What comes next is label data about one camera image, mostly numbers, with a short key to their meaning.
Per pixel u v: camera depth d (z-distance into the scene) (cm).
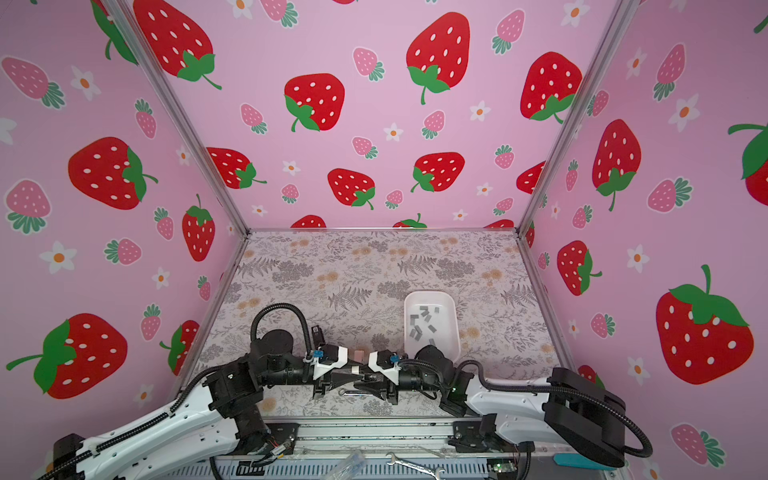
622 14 69
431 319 95
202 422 49
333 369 55
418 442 75
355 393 80
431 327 93
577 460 71
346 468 69
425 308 98
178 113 85
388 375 61
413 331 93
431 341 91
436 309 98
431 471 70
